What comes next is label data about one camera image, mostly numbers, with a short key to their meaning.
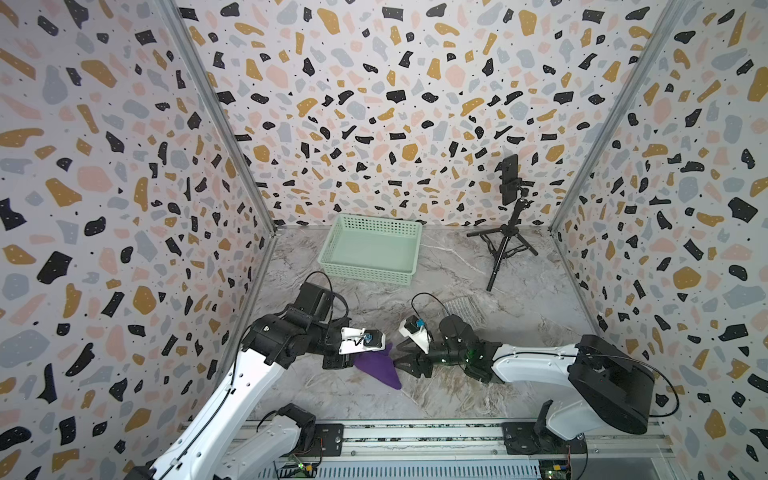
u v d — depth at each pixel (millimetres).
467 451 731
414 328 690
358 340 548
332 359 599
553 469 716
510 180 901
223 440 394
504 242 1004
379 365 735
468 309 950
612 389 439
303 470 704
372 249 1092
